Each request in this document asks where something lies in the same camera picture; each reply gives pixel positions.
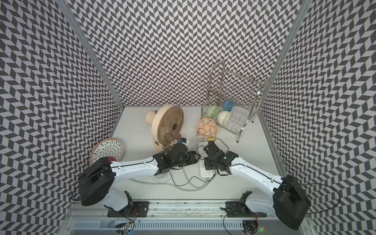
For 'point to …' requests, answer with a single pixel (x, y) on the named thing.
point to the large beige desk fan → (167, 123)
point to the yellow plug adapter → (211, 138)
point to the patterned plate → (107, 147)
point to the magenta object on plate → (111, 158)
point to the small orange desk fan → (206, 127)
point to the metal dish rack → (231, 98)
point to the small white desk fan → (164, 177)
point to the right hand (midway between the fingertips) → (209, 165)
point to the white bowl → (223, 117)
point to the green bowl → (211, 110)
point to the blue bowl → (228, 105)
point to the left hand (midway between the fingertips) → (198, 158)
